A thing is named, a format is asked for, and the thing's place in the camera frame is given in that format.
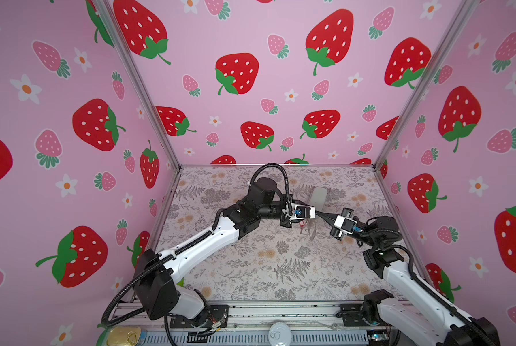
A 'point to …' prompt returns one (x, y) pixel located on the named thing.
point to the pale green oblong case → (318, 197)
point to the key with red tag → (301, 224)
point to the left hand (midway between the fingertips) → (311, 205)
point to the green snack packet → (181, 282)
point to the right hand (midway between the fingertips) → (317, 210)
